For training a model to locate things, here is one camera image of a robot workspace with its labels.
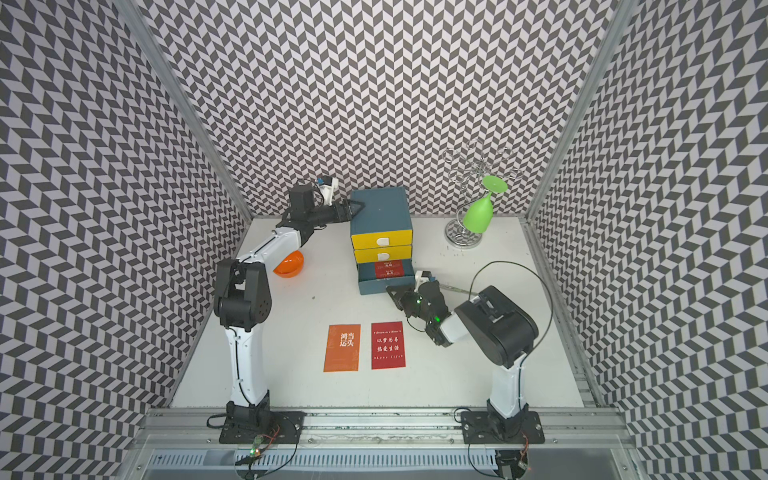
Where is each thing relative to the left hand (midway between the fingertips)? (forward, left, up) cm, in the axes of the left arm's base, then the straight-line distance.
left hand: (359, 207), depth 95 cm
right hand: (-23, -8, -14) cm, 28 cm away
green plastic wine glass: (-8, -36, +4) cm, 37 cm away
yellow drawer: (-14, -8, -7) cm, 17 cm away
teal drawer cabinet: (-4, -9, +3) cm, 10 cm away
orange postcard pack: (-38, +4, -21) cm, 44 cm away
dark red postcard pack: (-38, -9, -20) cm, 44 cm away
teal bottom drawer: (-21, -3, -13) cm, 25 cm away
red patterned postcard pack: (-12, -9, -19) cm, 24 cm away
